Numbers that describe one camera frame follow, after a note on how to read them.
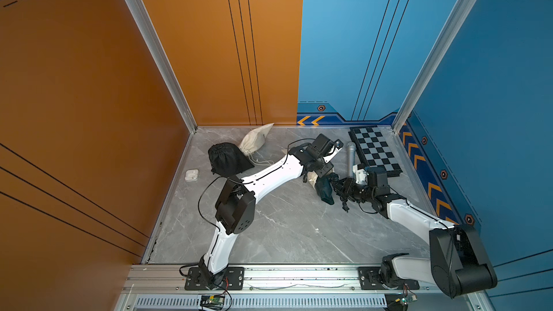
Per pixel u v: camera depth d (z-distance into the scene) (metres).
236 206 0.51
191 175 1.00
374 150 1.06
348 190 0.77
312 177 0.87
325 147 0.67
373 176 0.70
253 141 0.97
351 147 1.09
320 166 0.74
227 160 0.90
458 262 0.87
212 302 0.72
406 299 0.70
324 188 0.86
